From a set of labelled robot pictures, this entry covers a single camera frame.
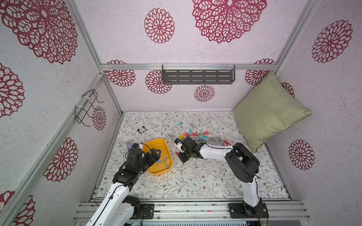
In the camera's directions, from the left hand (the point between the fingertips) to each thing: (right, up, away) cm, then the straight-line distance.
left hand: (157, 155), depth 80 cm
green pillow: (+67, +28, +4) cm, 72 cm away
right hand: (+12, -2, +14) cm, 19 cm away
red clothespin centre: (+22, +10, +26) cm, 36 cm away
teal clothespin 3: (+30, +9, +26) cm, 41 cm away
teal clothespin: (+3, -6, +12) cm, 13 cm away
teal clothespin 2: (+13, +18, +33) cm, 40 cm away
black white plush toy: (-16, +14, +26) cm, 34 cm away
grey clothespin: (+5, -9, +8) cm, 13 cm away
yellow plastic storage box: (+3, -8, +10) cm, 13 cm away
